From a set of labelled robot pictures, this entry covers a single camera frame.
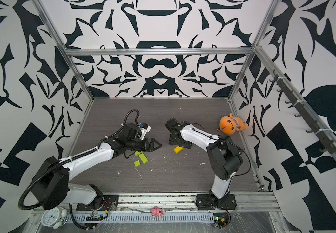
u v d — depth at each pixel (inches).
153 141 28.6
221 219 28.1
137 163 34.3
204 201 29.2
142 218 34.3
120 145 24.5
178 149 36.1
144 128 30.1
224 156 18.7
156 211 27.5
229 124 37.1
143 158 35.1
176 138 26.1
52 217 26.5
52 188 16.4
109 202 28.9
